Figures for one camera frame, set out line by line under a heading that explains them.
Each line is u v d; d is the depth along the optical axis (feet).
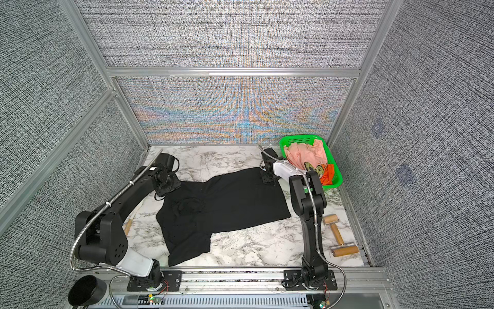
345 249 2.67
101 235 1.42
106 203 1.54
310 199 1.70
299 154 3.30
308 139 3.74
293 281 2.39
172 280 2.41
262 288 2.40
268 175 2.89
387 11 2.31
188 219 2.95
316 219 1.89
